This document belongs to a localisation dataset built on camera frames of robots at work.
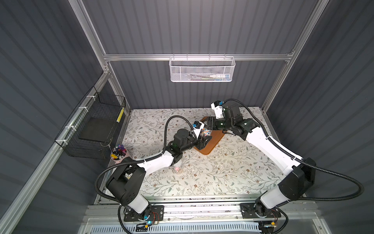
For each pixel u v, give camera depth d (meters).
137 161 0.49
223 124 0.65
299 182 0.41
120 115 0.83
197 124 0.69
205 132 0.75
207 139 0.77
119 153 0.81
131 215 0.72
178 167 0.83
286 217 0.67
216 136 1.04
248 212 0.73
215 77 0.91
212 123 0.68
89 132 0.69
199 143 0.72
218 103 0.70
